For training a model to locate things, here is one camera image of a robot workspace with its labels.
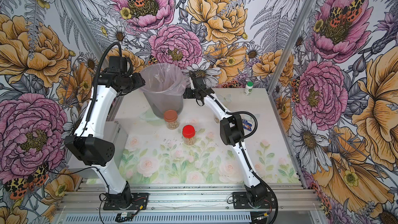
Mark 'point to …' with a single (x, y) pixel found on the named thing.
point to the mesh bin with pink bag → (165, 85)
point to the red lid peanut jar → (188, 133)
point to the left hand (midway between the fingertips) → (140, 87)
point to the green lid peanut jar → (216, 118)
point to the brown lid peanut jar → (171, 117)
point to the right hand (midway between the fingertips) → (188, 95)
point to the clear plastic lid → (149, 115)
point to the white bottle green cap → (249, 88)
